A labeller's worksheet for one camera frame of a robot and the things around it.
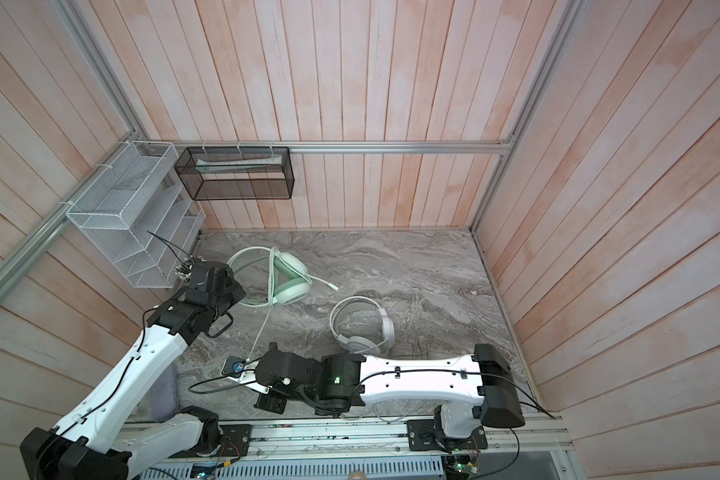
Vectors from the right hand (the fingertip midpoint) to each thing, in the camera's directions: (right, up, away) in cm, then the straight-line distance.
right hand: (252, 381), depth 62 cm
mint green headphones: (+5, +21, +15) cm, 26 cm away
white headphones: (+25, +2, +19) cm, 31 cm away
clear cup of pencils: (-29, +23, +24) cm, 44 cm away
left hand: (-9, +17, +17) cm, 26 cm away
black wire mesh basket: (-20, +56, +41) cm, 73 cm away
